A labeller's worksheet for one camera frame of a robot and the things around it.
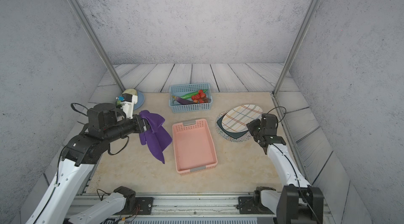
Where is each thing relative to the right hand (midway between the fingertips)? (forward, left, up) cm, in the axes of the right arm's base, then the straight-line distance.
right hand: (248, 122), depth 84 cm
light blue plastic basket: (+37, +42, -12) cm, 57 cm away
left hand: (-11, +41, +20) cm, 47 cm away
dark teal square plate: (-1, +6, -12) cm, 14 cm away
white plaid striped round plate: (+7, +5, -8) cm, 12 cm away
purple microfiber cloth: (-17, +41, +13) cm, 47 cm away
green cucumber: (+32, +36, -12) cm, 49 cm away
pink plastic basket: (-8, +30, -15) cm, 34 cm away
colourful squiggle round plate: (0, -1, -16) cm, 16 cm away
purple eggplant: (+28, +41, -13) cm, 51 cm away
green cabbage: (+34, +78, -9) cm, 85 cm away
